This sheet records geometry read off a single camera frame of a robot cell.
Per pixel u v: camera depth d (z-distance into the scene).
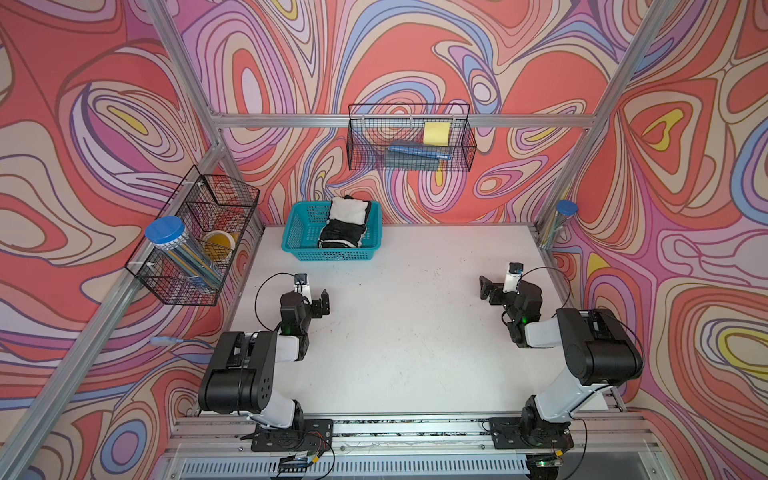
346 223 1.11
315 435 0.73
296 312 0.72
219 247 0.71
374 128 0.93
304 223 1.16
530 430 0.67
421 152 0.88
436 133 0.88
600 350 0.48
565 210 1.02
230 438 0.75
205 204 0.75
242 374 0.46
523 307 0.74
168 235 0.57
